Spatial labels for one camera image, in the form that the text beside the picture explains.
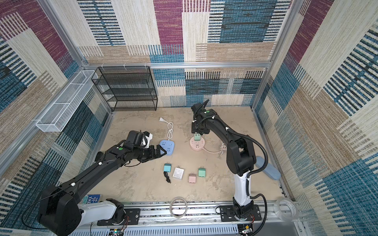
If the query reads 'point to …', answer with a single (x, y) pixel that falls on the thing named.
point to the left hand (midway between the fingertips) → (161, 154)
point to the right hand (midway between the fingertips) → (200, 132)
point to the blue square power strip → (168, 145)
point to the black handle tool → (99, 155)
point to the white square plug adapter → (178, 173)
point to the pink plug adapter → (192, 178)
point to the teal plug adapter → (167, 167)
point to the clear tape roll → (280, 214)
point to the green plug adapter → (202, 172)
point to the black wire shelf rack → (127, 88)
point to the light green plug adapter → (197, 136)
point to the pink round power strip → (197, 145)
